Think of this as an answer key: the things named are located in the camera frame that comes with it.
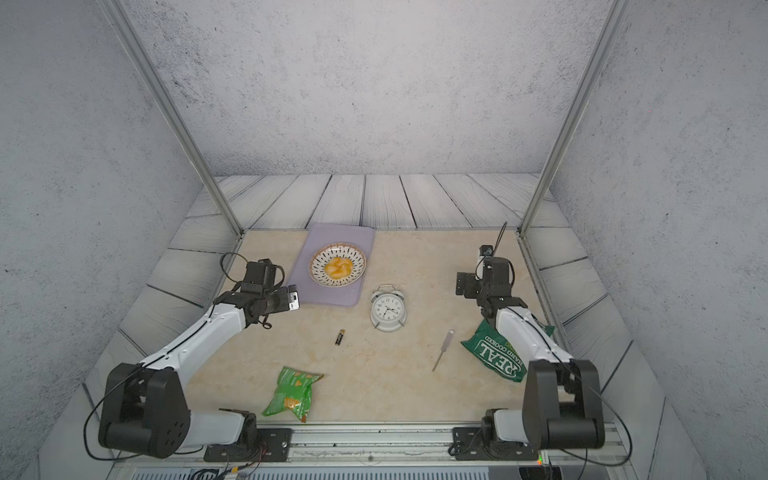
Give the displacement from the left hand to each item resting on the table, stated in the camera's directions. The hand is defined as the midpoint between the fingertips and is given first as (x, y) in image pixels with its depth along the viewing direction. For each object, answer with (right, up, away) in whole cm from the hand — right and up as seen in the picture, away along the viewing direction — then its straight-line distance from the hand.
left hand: (287, 297), depth 89 cm
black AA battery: (+15, -12, +2) cm, 20 cm away
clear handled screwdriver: (+47, -15, 0) cm, 49 cm away
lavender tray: (-1, +20, +33) cm, 38 cm away
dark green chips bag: (+58, -13, -1) cm, 60 cm away
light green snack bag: (+5, -23, -11) cm, 26 cm away
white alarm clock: (+30, -5, +4) cm, 31 cm away
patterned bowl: (+11, +14, +22) cm, 29 cm away
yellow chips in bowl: (+12, +8, +16) cm, 21 cm away
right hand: (+56, +6, 0) cm, 56 cm away
